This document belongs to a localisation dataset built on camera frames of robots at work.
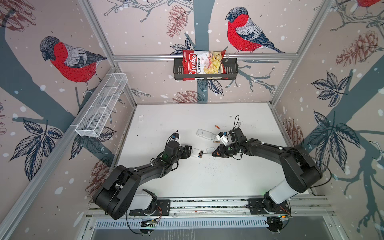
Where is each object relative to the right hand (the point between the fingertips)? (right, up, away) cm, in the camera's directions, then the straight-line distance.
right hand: (212, 157), depth 86 cm
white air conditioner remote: (-9, +1, +7) cm, 11 cm away
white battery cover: (-53, +23, +28) cm, 64 cm away
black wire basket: (+13, +57, +10) cm, 60 cm away
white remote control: (-3, +12, +15) cm, 20 cm away
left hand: (-14, +6, +2) cm, 15 cm away
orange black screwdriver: (-2, +1, +7) cm, 7 cm away
